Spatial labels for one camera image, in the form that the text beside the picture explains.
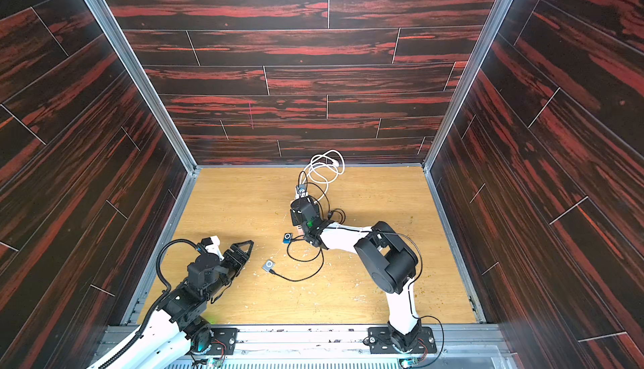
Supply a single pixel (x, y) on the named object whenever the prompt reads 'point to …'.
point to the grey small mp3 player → (267, 265)
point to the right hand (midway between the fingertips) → (306, 201)
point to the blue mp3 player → (288, 238)
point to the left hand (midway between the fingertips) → (253, 248)
